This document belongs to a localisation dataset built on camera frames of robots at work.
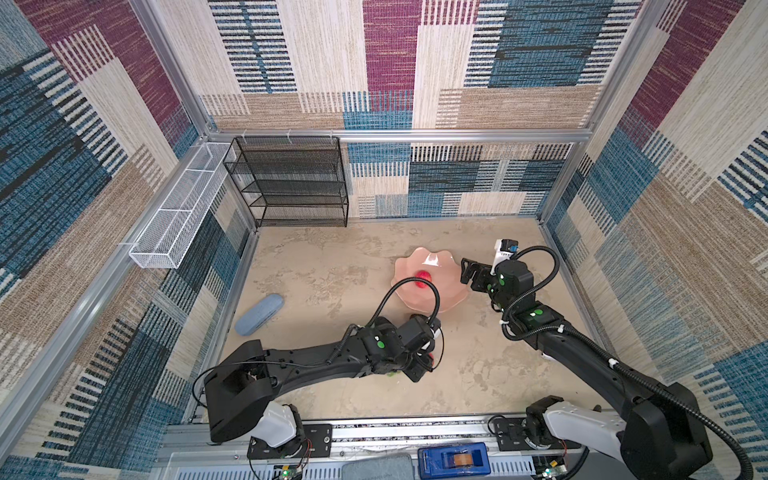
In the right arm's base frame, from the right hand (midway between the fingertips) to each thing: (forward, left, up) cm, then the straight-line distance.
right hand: (476, 266), depth 83 cm
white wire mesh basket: (0, +76, +15) cm, 78 cm away
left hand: (-21, +15, -11) cm, 28 cm away
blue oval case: (-4, +64, -16) cm, 66 cm away
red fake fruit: (+8, +13, -14) cm, 21 cm away
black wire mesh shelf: (+42, +58, -2) cm, 72 cm away
